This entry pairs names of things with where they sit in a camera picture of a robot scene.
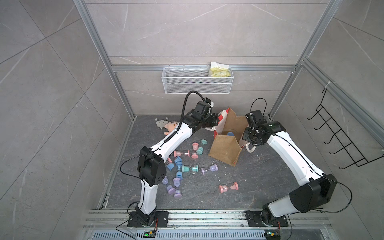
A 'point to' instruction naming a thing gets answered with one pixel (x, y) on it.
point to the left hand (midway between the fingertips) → (222, 117)
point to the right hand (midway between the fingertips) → (250, 136)
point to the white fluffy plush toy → (161, 123)
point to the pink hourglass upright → (195, 146)
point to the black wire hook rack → (358, 158)
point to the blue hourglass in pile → (178, 161)
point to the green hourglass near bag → (200, 149)
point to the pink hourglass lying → (177, 153)
